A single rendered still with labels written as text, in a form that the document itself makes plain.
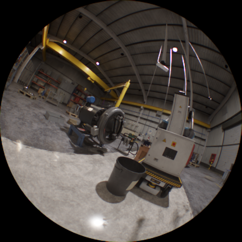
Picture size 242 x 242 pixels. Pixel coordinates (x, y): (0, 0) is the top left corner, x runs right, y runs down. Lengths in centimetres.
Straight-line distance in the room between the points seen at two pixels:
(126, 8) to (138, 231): 874
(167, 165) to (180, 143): 31
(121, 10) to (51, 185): 861
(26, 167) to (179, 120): 212
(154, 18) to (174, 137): 761
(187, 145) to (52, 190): 138
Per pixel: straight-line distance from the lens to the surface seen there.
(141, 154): 194
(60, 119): 251
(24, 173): 85
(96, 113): 149
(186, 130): 164
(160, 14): 763
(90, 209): 72
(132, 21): 805
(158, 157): 101
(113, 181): 78
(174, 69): 944
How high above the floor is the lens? 66
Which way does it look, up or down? 4 degrees up
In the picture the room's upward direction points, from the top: 24 degrees clockwise
